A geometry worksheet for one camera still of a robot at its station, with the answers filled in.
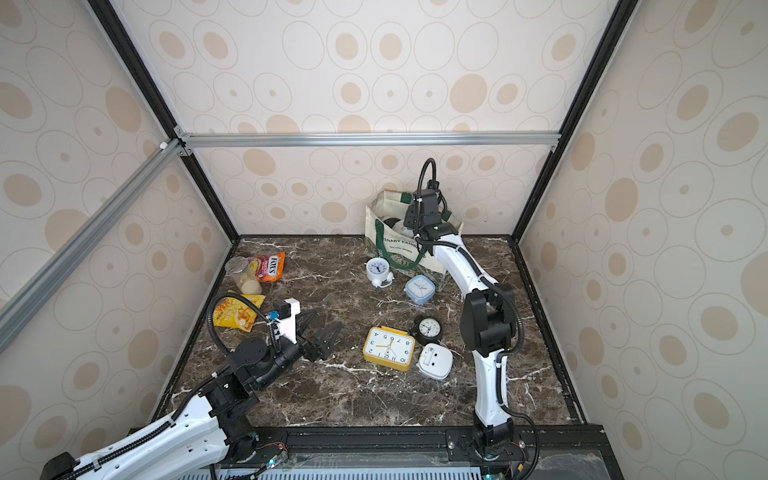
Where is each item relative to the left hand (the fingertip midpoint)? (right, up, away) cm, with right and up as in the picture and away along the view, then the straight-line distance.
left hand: (337, 320), depth 69 cm
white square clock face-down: (+25, -14, +14) cm, 32 cm away
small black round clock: (+23, -7, +22) cm, 33 cm away
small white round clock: (+8, +11, +37) cm, 39 cm away
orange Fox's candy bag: (-30, +12, +37) cm, 49 cm away
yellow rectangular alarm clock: (+12, -11, +18) cm, 25 cm away
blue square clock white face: (+22, +5, +31) cm, 39 cm away
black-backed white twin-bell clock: (+13, +29, +40) cm, 51 cm away
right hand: (+25, +31, +25) cm, 47 cm away
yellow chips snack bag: (-36, -3, +25) cm, 44 cm away
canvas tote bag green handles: (+12, +21, +28) cm, 37 cm away
